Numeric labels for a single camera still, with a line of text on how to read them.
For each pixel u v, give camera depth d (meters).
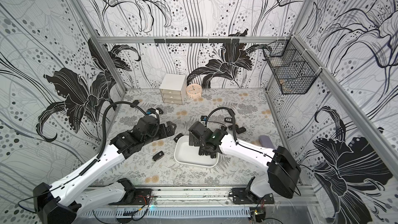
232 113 1.04
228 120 1.00
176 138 0.91
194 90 1.15
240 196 0.72
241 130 0.95
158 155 0.86
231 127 0.98
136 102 1.10
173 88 1.02
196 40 0.91
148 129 0.56
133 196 0.67
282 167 0.40
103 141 0.49
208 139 0.58
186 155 0.86
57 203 0.38
